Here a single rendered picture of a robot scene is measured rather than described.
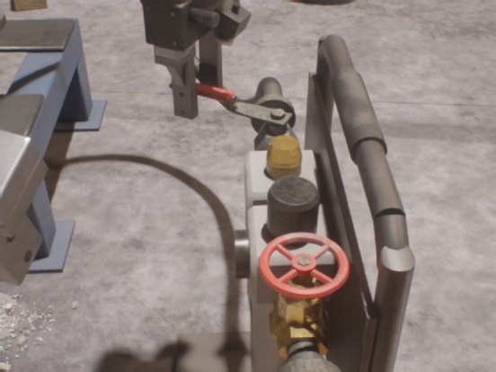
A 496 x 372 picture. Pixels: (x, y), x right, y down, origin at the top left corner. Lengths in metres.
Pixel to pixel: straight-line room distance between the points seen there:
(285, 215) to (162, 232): 0.76
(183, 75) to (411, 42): 1.41
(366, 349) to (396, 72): 1.44
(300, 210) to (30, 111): 0.75
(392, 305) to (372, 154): 0.13
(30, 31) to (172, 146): 0.40
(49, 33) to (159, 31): 0.84
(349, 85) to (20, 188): 0.43
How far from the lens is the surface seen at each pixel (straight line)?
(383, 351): 0.53
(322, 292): 0.51
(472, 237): 1.37
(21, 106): 1.26
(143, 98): 1.76
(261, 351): 0.71
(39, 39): 1.51
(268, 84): 0.87
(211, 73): 0.81
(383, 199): 0.50
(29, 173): 0.24
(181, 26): 0.69
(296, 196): 0.58
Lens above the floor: 0.87
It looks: 38 degrees down
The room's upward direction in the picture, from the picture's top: straight up
